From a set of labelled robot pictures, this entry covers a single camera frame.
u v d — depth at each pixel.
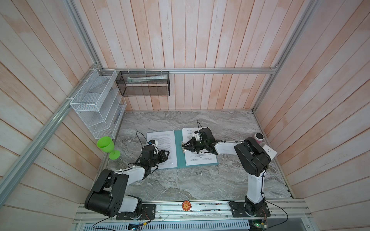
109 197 0.43
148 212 0.73
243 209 0.72
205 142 0.80
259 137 0.98
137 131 1.07
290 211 0.75
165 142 1.01
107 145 0.81
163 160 0.80
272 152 0.93
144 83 1.04
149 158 0.71
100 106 0.70
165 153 0.86
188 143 0.91
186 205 0.76
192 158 0.93
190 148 0.86
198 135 0.92
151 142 0.83
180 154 0.96
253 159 0.53
